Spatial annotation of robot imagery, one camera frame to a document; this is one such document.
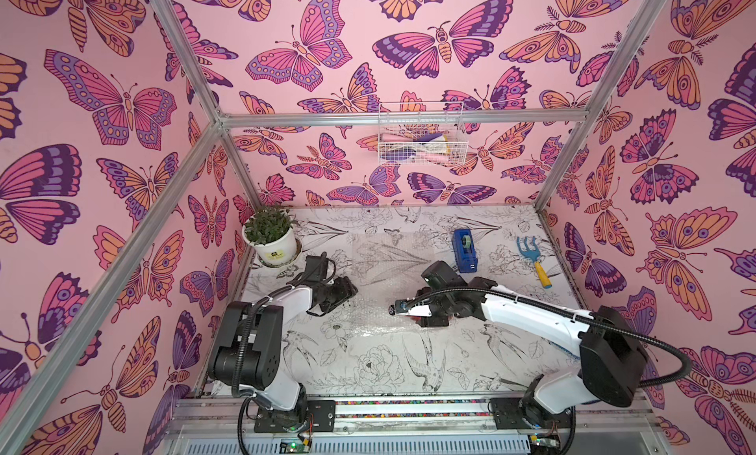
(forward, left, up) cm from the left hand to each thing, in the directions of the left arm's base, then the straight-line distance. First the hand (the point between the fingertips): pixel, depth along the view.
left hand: (353, 291), depth 94 cm
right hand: (-7, -20, +7) cm, 22 cm away
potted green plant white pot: (+13, +26, +15) cm, 32 cm away
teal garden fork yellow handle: (+16, -64, -2) cm, 66 cm away
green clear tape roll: (+17, -38, +5) cm, 42 cm away
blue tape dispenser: (+16, -38, +3) cm, 41 cm away
